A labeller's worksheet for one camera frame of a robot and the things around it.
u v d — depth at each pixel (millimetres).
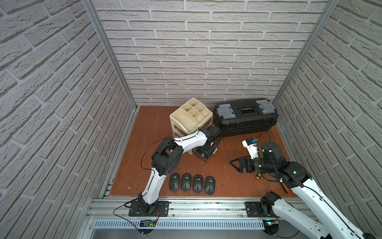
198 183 802
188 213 736
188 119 817
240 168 602
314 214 444
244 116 934
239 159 603
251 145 624
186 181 811
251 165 602
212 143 852
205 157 897
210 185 794
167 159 523
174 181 812
